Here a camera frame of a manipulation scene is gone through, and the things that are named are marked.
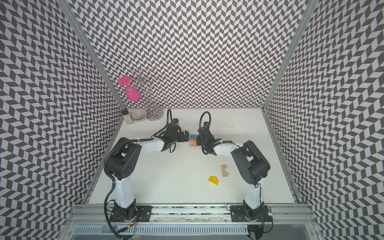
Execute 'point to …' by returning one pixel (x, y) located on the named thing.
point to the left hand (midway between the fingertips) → (183, 133)
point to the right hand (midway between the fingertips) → (200, 140)
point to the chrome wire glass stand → (156, 113)
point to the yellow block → (214, 180)
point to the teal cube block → (192, 137)
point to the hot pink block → (191, 141)
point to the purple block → (195, 137)
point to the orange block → (195, 142)
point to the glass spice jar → (127, 117)
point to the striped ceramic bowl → (139, 115)
